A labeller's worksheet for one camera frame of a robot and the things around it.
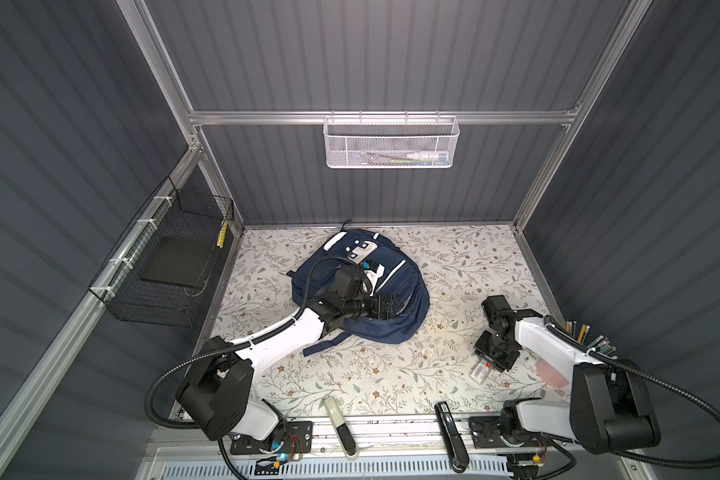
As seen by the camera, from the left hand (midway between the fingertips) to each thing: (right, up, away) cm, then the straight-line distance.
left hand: (395, 302), depth 81 cm
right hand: (+27, -18, +6) cm, 33 cm away
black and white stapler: (-12, -32, -11) cm, 36 cm away
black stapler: (+14, -33, -9) cm, 36 cm away
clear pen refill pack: (+24, -20, +2) cm, 31 cm away
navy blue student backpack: (-4, +11, -4) cm, 12 cm away
